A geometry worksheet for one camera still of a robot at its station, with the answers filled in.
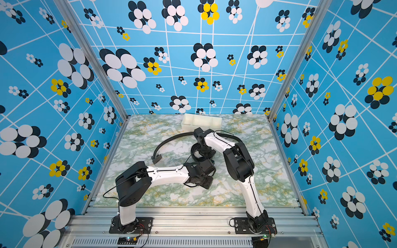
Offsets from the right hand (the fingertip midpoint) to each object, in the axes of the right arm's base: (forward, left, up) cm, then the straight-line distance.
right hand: (205, 155), depth 99 cm
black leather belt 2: (-4, +31, +2) cm, 31 cm away
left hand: (-18, -4, +2) cm, 19 cm away
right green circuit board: (-45, -26, -2) cm, 52 cm away
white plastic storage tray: (+29, +12, +2) cm, 31 cm away
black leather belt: (+4, +7, +4) cm, 9 cm away
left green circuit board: (-45, +37, -2) cm, 58 cm away
